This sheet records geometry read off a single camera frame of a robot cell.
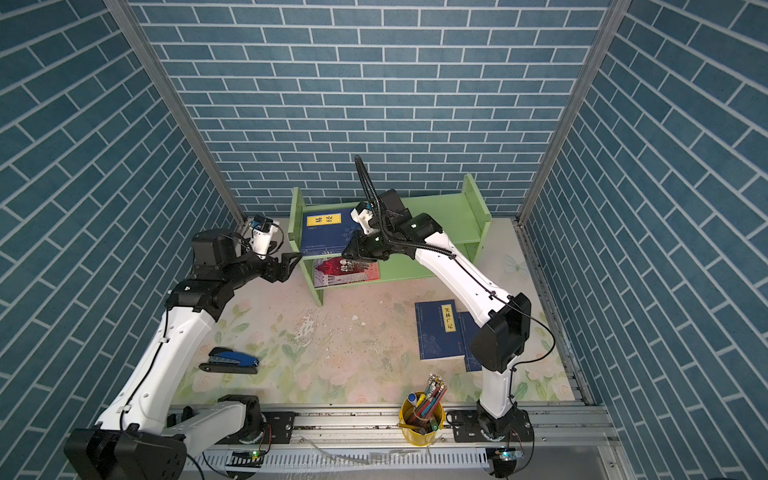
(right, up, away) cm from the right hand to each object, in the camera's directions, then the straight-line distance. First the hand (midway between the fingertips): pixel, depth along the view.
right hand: (340, 252), depth 74 cm
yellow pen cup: (+20, -38, -6) cm, 43 cm away
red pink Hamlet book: (-7, -6, +15) cm, 18 cm away
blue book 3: (+36, -24, +17) cm, 46 cm away
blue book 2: (+27, -24, +18) cm, 40 cm away
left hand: (-13, +1, +1) cm, 13 cm away
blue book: (-4, +5, +4) cm, 7 cm away
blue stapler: (-33, -31, +9) cm, 46 cm away
